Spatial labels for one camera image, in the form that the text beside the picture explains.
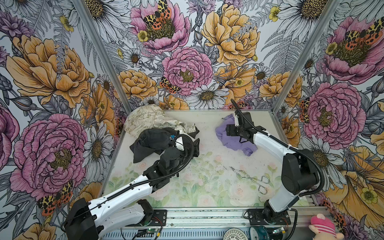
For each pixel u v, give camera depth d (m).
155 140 0.89
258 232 0.64
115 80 1.02
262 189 0.84
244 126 0.72
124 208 0.59
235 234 0.69
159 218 0.73
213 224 0.74
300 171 0.47
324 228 0.66
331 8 0.72
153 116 1.05
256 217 0.74
